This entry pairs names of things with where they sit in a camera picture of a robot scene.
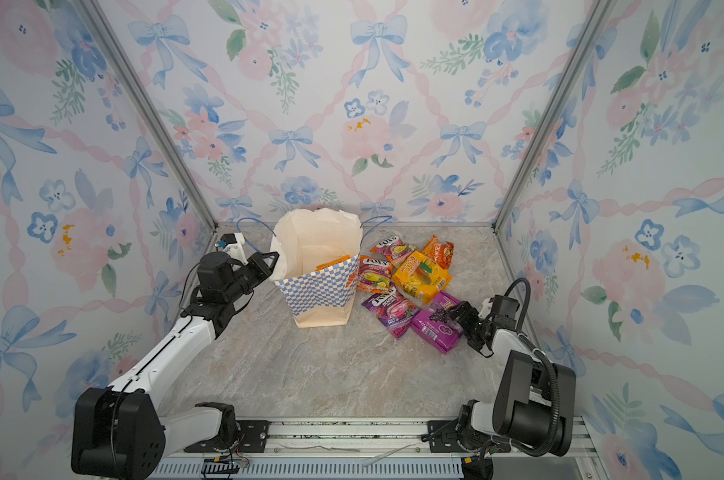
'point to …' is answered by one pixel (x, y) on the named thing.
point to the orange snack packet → (439, 253)
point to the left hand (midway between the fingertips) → (279, 250)
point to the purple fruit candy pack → (394, 311)
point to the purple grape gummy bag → (434, 325)
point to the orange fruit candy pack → (374, 274)
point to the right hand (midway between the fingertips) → (457, 318)
